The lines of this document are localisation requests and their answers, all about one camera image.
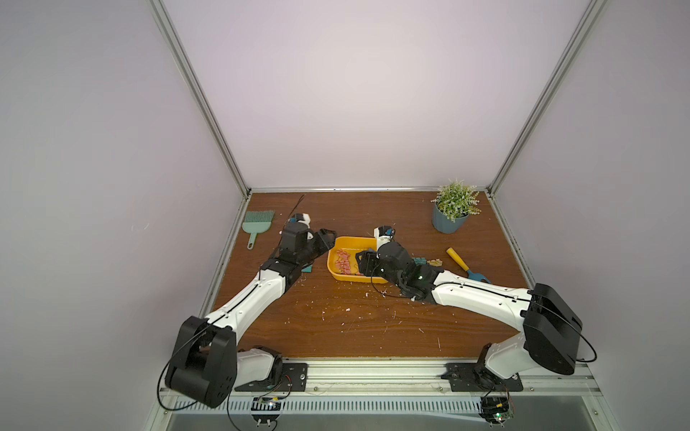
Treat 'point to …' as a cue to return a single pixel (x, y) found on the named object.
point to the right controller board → (496, 409)
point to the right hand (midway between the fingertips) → (362, 250)
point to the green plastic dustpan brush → (256, 222)
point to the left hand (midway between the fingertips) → (338, 234)
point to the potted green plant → (454, 203)
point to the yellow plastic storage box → (341, 259)
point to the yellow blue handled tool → (471, 276)
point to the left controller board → (266, 409)
